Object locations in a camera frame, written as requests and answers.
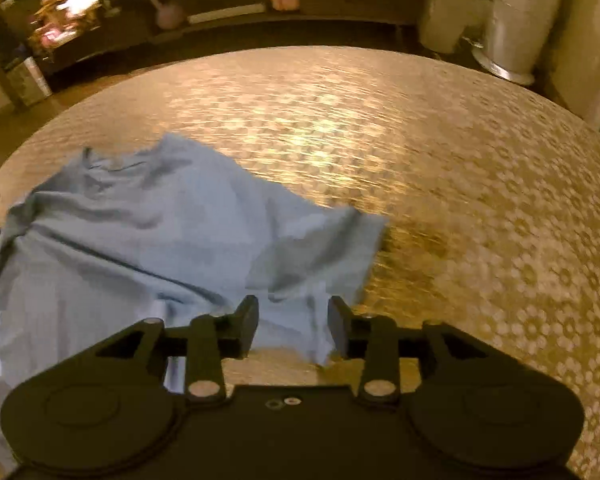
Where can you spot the wooden media console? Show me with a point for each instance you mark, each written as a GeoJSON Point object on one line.
{"type": "Point", "coordinates": [330, 7]}

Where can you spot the lace tablecloth table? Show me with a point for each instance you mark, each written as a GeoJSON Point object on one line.
{"type": "Point", "coordinates": [380, 160]}

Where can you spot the flower bouquet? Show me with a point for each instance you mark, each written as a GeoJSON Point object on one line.
{"type": "Point", "coordinates": [60, 15]}

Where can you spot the pink rabbit-shaped vase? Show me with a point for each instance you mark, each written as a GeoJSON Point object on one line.
{"type": "Point", "coordinates": [169, 14]}

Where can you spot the light blue shirt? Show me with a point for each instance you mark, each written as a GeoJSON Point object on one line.
{"type": "Point", "coordinates": [130, 260]}

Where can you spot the white carton box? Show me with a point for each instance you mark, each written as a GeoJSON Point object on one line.
{"type": "Point", "coordinates": [30, 82]}

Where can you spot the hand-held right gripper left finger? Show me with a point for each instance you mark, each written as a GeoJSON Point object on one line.
{"type": "Point", "coordinates": [247, 325]}

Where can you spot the white cylindrical air conditioner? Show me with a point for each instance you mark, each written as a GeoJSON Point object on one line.
{"type": "Point", "coordinates": [520, 20]}

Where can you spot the flat white box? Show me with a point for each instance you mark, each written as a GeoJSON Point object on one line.
{"type": "Point", "coordinates": [225, 14]}

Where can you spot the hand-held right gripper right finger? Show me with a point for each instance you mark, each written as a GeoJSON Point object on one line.
{"type": "Point", "coordinates": [337, 330]}

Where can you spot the white plant pot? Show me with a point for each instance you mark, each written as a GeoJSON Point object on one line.
{"type": "Point", "coordinates": [450, 20]}

